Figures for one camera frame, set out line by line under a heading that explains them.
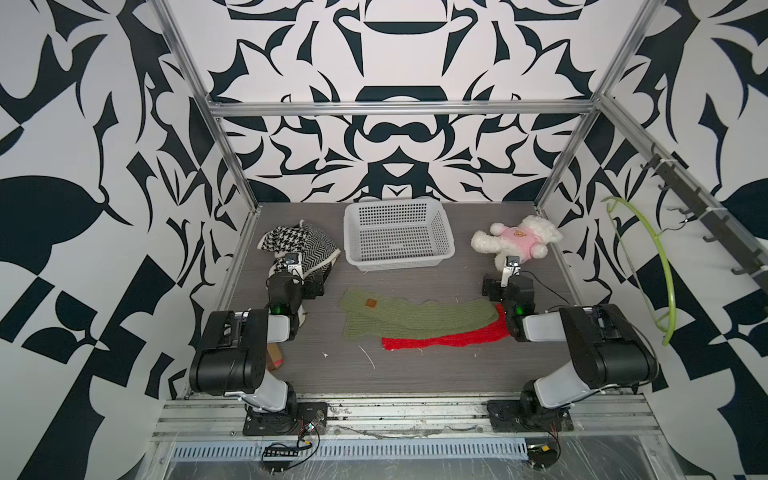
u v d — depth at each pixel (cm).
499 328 86
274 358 81
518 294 73
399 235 102
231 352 46
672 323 64
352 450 78
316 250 93
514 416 74
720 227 56
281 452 73
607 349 47
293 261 81
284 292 71
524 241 99
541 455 71
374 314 90
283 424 68
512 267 82
